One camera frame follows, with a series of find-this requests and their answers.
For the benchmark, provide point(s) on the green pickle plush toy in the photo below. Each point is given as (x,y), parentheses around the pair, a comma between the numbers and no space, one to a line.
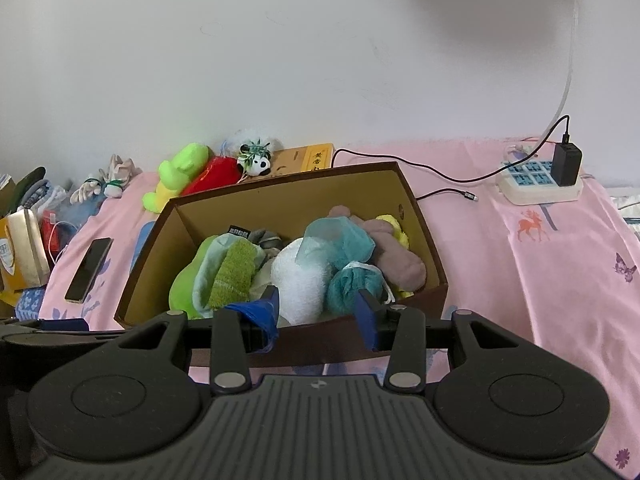
(182,290)

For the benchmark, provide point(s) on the grey cloth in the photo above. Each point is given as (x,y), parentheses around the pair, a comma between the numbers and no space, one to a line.
(267,242)

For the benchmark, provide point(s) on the red packet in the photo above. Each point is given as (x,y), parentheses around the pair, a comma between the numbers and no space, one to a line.
(50,232)

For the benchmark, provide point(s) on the small yellow plush toy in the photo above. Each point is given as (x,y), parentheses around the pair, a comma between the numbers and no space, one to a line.
(392,225)

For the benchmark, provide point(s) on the yellow flat box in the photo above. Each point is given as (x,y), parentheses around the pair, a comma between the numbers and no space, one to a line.
(305,160)

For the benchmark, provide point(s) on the black charger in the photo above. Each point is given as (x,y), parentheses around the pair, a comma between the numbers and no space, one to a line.
(567,165)

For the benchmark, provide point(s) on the mint green cloth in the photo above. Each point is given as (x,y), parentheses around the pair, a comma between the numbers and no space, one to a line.
(204,280)

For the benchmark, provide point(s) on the brown cardboard box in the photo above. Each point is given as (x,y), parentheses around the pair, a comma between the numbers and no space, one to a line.
(310,345)

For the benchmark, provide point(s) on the pinkish brown plush bear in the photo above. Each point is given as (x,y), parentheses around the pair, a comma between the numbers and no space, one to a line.
(400,265)

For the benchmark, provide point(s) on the yellow tissue box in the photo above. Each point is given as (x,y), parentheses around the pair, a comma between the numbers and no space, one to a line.
(22,247)

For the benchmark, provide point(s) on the panda plush toy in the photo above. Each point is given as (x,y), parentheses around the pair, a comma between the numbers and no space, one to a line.
(255,157)

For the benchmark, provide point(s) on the teal sheer cloth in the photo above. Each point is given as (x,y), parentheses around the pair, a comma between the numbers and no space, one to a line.
(335,240)

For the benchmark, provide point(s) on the green and yellow plush toy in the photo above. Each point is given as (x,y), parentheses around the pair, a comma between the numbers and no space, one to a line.
(180,170)

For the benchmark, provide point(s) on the blue patterned cloth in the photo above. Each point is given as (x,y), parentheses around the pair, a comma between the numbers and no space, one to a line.
(30,302)

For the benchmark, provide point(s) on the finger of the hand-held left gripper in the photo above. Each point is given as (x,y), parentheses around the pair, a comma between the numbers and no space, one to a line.
(60,325)

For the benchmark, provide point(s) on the blue plastic bag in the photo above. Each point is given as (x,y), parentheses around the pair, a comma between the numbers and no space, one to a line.
(65,205)

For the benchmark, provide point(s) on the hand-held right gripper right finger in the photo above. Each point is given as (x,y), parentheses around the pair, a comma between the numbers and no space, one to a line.
(365,320)

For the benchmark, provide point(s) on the white fluffy towel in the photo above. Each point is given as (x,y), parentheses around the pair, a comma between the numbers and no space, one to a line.
(300,280)

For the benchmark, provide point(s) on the lime green fuzzy towel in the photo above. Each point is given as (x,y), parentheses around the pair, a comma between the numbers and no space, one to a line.
(232,275)

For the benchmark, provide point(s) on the dark green cloth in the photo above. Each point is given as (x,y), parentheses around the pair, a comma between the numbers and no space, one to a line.
(30,180)

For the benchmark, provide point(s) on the small white plush toy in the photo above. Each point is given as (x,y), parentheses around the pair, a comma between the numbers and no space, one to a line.
(117,172)
(87,190)

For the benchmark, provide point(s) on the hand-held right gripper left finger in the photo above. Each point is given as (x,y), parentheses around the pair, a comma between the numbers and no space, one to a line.
(265,315)

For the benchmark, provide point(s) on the white power strip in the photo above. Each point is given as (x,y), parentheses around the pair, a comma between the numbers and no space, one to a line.
(537,182)

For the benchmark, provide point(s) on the pink printed bedsheet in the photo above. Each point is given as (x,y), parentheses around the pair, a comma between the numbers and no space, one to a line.
(500,270)

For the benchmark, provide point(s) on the black smartphone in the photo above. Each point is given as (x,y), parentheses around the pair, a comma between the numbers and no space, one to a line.
(89,270)

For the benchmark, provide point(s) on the red plush toy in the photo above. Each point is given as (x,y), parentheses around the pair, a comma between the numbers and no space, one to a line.
(215,175)

